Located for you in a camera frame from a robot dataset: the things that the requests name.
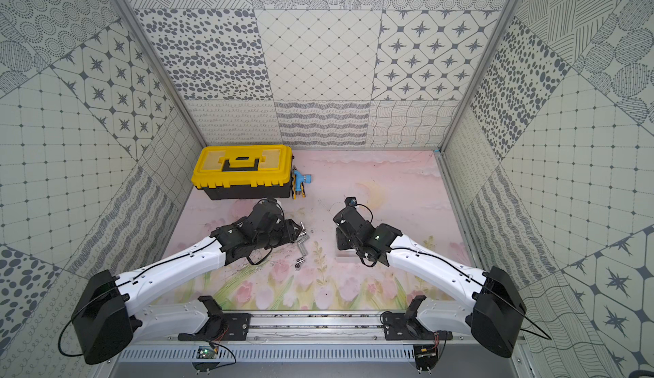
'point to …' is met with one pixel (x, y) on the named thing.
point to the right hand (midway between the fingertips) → (346, 234)
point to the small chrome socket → (299, 261)
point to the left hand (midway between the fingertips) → (298, 226)
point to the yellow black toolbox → (243, 171)
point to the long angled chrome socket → (301, 245)
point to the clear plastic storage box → (347, 256)
